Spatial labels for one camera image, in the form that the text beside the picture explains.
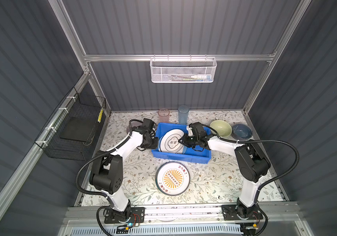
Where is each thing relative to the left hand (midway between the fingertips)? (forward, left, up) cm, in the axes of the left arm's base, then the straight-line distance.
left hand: (155, 145), depth 91 cm
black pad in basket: (0, +38, +19) cm, 43 cm away
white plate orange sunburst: (-19, -10, -7) cm, 22 cm away
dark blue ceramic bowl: (+11, -62, -5) cm, 63 cm away
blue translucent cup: (+28, -21, +3) cm, 35 cm away
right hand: (+2, -15, 0) cm, 16 cm away
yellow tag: (+11, +30, +18) cm, 37 cm away
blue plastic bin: (-9, -21, 0) cm, 23 cm away
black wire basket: (+13, +42, +24) cm, 50 cm away
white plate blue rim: (+4, -9, -4) cm, 11 cm away
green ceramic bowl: (+15, -48, -3) cm, 51 cm away
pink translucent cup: (+22, -6, +6) cm, 23 cm away
